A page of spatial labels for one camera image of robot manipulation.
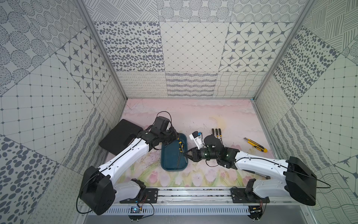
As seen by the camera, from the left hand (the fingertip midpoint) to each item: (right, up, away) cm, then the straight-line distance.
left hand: (180, 132), depth 79 cm
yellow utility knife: (+51, -11, +13) cm, 54 cm away
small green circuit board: (-24, -40, -8) cm, 47 cm away
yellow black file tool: (+28, -3, +19) cm, 34 cm away
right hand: (+2, -12, -5) cm, 13 cm away
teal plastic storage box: (-4, -13, -6) cm, 15 cm away
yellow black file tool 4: (+1, -13, +11) cm, 17 cm away
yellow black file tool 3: (+23, -3, +20) cm, 31 cm away
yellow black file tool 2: (+26, -3, +19) cm, 32 cm away
